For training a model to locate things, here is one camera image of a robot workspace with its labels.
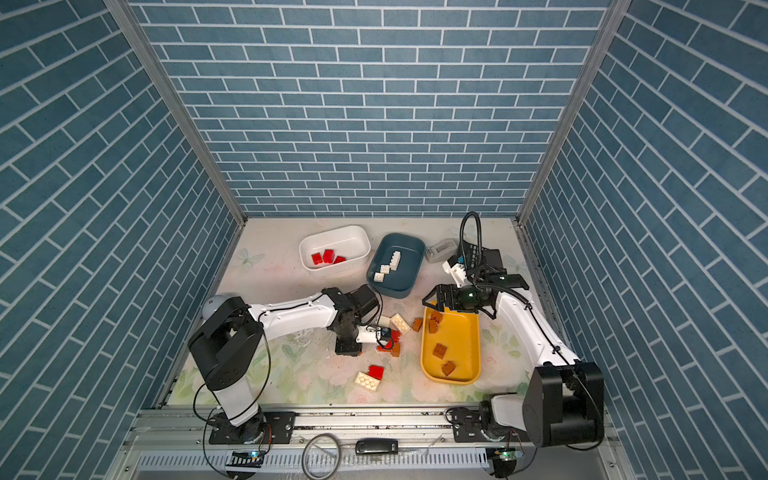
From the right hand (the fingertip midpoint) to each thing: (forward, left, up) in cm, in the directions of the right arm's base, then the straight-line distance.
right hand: (434, 299), depth 81 cm
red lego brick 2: (+22, +38, -12) cm, 45 cm away
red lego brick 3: (+20, +33, -11) cm, 40 cm away
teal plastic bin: (+15, +10, -14) cm, 22 cm away
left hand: (-9, +22, -14) cm, 28 cm away
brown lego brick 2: (-1, +5, -13) cm, 14 cm away
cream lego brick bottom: (-19, +17, -14) cm, 29 cm away
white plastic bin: (+26, +36, -12) cm, 46 cm away
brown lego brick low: (-13, -5, -14) cm, 20 cm away
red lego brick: (+22, +42, -13) cm, 49 cm away
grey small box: (+27, -3, -12) cm, 30 cm away
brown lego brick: (+1, -1, -13) cm, 13 cm away
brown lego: (-9, -3, -13) cm, 16 cm away
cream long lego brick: (-1, +10, -14) cm, 17 cm away
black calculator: (+27, -15, -13) cm, 33 cm away
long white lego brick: (+22, +13, -12) cm, 28 cm away
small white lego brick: (+15, +19, -13) cm, 27 cm away
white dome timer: (-4, +65, -5) cm, 65 cm away
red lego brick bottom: (-16, +15, -14) cm, 26 cm away
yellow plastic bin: (-7, -6, -14) cm, 17 cm away
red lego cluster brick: (-7, +11, -12) cm, 17 cm away
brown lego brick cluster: (-9, +10, -13) cm, 19 cm away
